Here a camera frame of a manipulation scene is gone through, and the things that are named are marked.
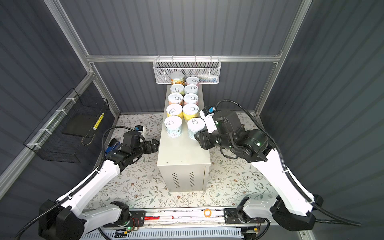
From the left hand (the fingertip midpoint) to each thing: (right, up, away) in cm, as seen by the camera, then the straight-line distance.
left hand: (151, 142), depth 82 cm
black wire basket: (-40, +14, -3) cm, 43 cm away
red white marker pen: (+8, -37, -8) cm, 38 cm away
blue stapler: (-31, -4, +17) cm, 36 cm away
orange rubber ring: (+31, -34, -5) cm, 46 cm away
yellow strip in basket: (-27, +12, -3) cm, 30 cm away
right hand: (+26, +5, -22) cm, 34 cm away
